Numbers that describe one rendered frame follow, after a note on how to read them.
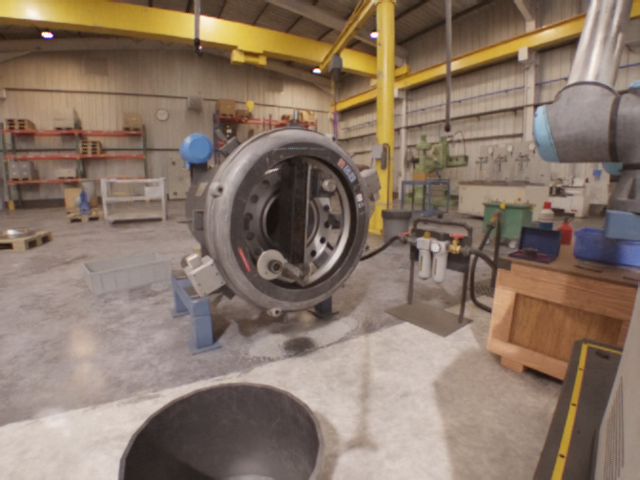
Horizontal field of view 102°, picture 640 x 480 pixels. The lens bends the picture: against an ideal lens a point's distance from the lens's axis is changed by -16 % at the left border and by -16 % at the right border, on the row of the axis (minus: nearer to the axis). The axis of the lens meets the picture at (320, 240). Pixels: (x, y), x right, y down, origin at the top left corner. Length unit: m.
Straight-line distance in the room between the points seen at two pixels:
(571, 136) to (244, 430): 0.97
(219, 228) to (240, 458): 0.68
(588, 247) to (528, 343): 0.46
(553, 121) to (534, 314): 0.80
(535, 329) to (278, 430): 1.09
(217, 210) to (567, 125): 1.01
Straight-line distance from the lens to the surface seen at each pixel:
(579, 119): 0.87
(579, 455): 0.72
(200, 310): 1.49
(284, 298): 1.23
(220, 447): 0.77
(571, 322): 1.41
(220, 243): 1.08
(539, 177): 7.44
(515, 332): 1.49
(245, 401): 0.70
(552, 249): 1.54
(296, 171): 1.16
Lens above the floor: 0.76
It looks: 10 degrees down
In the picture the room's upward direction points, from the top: straight up
